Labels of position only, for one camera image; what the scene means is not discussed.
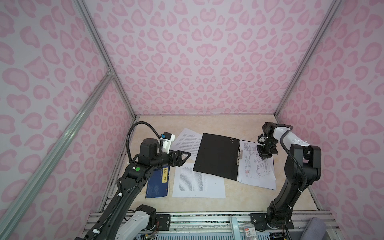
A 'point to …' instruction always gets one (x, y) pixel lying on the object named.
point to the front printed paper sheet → (188, 183)
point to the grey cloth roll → (315, 230)
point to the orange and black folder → (218, 155)
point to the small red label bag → (249, 229)
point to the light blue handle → (235, 228)
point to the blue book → (157, 184)
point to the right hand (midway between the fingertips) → (264, 156)
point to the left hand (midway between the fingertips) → (184, 152)
